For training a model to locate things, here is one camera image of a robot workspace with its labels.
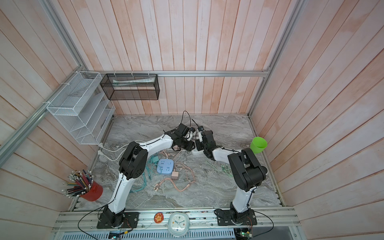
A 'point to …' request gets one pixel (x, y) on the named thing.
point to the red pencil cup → (95, 191)
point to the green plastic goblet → (258, 144)
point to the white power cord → (100, 152)
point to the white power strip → (196, 152)
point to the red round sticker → (159, 217)
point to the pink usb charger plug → (174, 175)
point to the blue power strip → (165, 166)
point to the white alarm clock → (178, 224)
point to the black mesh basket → (131, 86)
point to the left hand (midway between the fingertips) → (192, 148)
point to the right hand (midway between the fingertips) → (200, 138)
